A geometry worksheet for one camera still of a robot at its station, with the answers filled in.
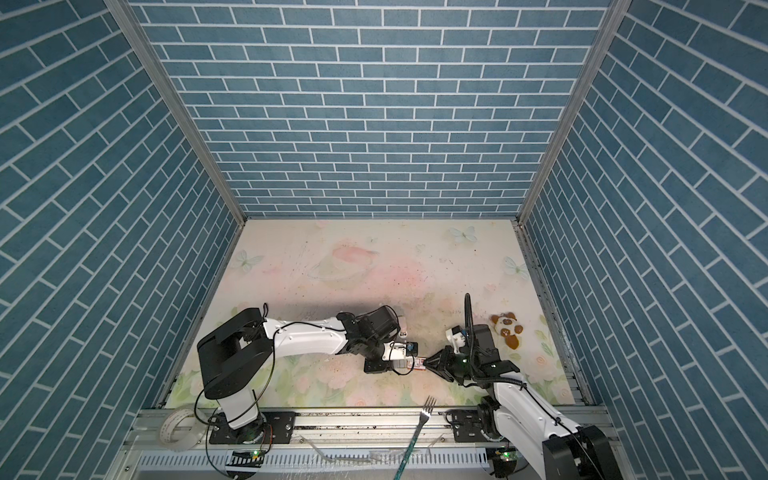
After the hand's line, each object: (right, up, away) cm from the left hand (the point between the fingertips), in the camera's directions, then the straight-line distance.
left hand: (392, 362), depth 85 cm
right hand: (+9, +1, -3) cm, 9 cm away
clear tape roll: (-53, -13, -10) cm, 56 cm away
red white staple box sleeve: (+7, 0, -1) cm, 7 cm away
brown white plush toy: (+34, +9, +4) cm, 36 cm away
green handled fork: (+9, -10, -9) cm, 16 cm away
